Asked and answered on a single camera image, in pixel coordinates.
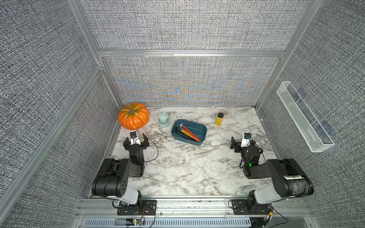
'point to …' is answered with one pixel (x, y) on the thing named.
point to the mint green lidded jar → (163, 120)
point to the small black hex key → (186, 136)
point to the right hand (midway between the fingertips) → (241, 133)
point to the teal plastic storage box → (199, 129)
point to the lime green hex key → (188, 137)
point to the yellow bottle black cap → (219, 119)
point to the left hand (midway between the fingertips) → (137, 134)
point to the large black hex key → (183, 133)
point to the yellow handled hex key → (187, 134)
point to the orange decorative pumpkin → (134, 116)
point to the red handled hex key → (190, 132)
